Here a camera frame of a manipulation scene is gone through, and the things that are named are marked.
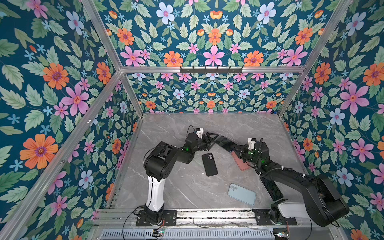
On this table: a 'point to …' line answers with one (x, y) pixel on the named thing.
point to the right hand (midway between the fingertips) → (231, 145)
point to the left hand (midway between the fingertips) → (220, 135)
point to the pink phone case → (242, 166)
